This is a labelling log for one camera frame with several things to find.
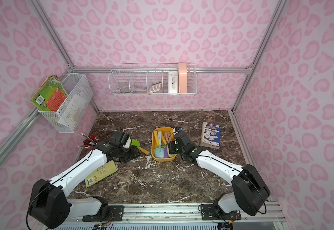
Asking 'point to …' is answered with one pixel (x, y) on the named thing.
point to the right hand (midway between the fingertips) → (168, 144)
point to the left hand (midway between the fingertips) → (139, 153)
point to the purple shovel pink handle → (166, 154)
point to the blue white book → (211, 135)
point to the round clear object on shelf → (125, 87)
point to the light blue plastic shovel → (159, 151)
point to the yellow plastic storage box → (169, 131)
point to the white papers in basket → (73, 111)
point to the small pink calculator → (155, 87)
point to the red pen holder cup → (90, 142)
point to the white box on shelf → (172, 82)
